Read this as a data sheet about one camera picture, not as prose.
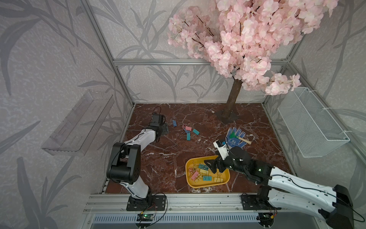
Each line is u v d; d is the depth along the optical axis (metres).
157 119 0.75
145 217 0.71
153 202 0.72
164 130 0.88
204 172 0.82
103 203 0.76
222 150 0.63
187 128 1.02
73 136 0.63
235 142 0.96
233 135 1.01
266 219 0.72
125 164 0.46
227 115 1.09
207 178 0.81
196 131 1.02
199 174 0.82
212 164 0.63
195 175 0.80
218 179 0.80
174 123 1.06
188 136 0.98
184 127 1.02
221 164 0.64
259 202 0.65
